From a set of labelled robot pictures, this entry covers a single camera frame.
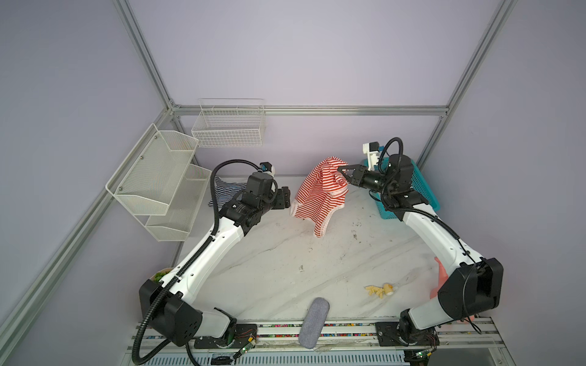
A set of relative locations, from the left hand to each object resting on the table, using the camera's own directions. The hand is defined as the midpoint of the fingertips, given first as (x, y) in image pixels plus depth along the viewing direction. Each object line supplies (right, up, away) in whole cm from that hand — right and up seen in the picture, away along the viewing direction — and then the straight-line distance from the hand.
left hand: (279, 195), depth 77 cm
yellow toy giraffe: (+39, -34, +4) cm, 52 cm away
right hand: (+18, +8, -5) cm, 20 cm away
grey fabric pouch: (+12, -41, -3) cm, 43 cm away
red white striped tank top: (+15, +1, -2) cm, 15 cm away
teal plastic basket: (+64, +7, +30) cm, 71 cm away
